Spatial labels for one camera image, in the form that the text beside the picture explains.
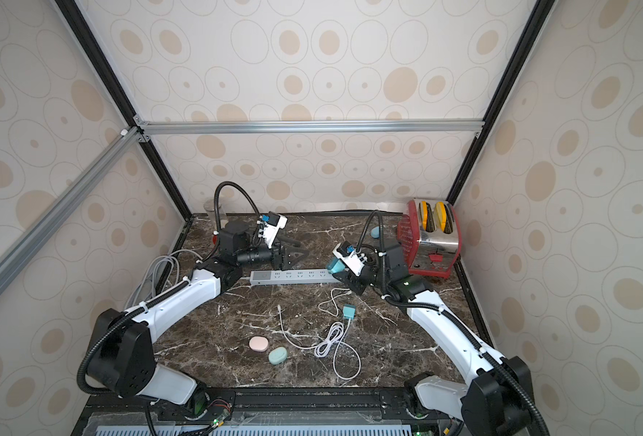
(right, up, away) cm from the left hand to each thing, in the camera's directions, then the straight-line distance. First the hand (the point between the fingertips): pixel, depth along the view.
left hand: (308, 250), depth 75 cm
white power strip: (-7, -10, +22) cm, 26 cm away
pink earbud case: (-16, -29, +10) cm, 35 cm away
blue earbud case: (+25, +6, +37) cm, 45 cm away
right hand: (+12, -4, +4) cm, 14 cm away
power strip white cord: (-61, -8, +28) cm, 68 cm away
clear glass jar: (-40, +16, +28) cm, 51 cm away
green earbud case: (-10, -32, +6) cm, 34 cm away
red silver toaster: (+39, +4, +15) cm, 42 cm away
